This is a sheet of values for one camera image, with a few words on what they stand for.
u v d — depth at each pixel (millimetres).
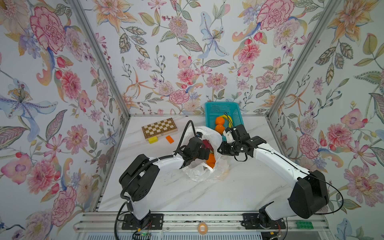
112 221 761
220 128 1067
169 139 1063
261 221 677
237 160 714
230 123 1145
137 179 475
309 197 420
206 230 722
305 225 720
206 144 933
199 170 747
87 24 748
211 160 845
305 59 878
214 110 1211
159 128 1100
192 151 709
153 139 1045
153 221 729
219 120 1166
